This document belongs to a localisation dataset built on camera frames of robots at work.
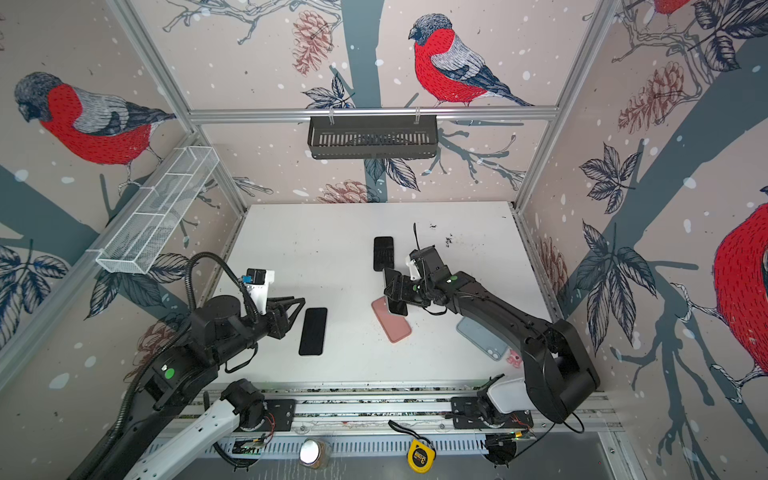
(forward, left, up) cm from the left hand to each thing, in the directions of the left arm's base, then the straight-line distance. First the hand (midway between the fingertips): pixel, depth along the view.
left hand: (298, 301), depth 66 cm
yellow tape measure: (-27, -28, -24) cm, 45 cm away
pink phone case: (+4, -23, -25) cm, 34 cm away
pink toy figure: (-6, -55, -24) cm, 61 cm away
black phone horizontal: (+8, -23, -19) cm, 31 cm away
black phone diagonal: (+32, -18, -26) cm, 45 cm away
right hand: (+9, -21, -15) cm, 27 cm away
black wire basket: (+65, -15, +2) cm, 66 cm away
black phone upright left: (+2, +2, -25) cm, 25 cm away
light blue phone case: (+1, -48, -25) cm, 54 cm away
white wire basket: (+39, +41, +5) cm, 57 cm away
